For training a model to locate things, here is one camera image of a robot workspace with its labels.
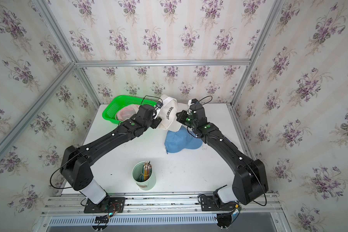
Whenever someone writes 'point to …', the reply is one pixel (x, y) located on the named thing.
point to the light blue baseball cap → (183, 139)
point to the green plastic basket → (109, 111)
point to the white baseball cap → (170, 108)
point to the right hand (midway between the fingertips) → (177, 114)
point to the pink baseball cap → (127, 112)
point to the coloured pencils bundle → (146, 171)
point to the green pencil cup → (137, 170)
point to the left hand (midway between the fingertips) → (155, 114)
